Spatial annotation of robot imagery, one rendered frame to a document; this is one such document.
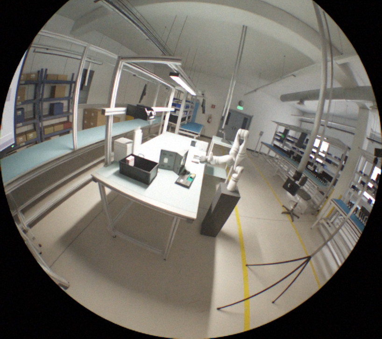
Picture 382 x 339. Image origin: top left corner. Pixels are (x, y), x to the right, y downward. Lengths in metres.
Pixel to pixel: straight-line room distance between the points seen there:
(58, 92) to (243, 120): 8.47
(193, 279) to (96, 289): 1.08
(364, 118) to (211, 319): 4.82
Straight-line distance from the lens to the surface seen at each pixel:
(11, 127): 0.67
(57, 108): 4.08
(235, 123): 7.92
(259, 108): 8.25
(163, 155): 1.22
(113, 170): 1.20
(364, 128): 4.40
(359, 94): 3.60
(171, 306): 1.66
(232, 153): 1.09
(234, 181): 1.49
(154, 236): 1.90
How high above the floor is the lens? 1.65
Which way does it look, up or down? 18 degrees down
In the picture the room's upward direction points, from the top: 14 degrees clockwise
